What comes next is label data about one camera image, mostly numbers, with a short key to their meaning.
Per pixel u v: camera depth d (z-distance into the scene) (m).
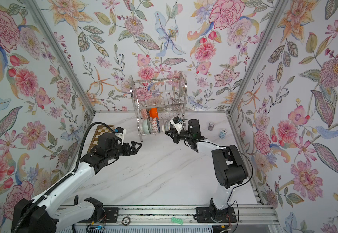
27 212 0.38
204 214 0.73
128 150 0.70
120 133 0.72
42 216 0.38
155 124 0.95
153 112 1.07
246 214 0.76
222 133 1.02
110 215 0.73
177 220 0.72
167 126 0.86
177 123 0.78
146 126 0.96
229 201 0.58
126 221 0.72
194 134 0.75
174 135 0.83
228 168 0.49
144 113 1.04
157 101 1.18
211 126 1.07
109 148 0.63
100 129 1.07
